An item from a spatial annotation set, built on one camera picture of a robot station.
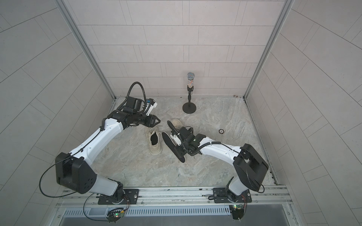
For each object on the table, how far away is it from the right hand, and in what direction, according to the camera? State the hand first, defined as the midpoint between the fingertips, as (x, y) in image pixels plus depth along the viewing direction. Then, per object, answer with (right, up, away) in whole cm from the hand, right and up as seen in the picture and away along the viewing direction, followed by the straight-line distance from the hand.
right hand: (177, 150), depth 83 cm
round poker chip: (+29, +9, +14) cm, 34 cm away
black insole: (-3, +2, -2) cm, 4 cm away
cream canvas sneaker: (-15, +8, +4) cm, 17 cm away
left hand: (-10, +19, -2) cm, 22 cm away
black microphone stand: (+8, +26, +25) cm, 37 cm away
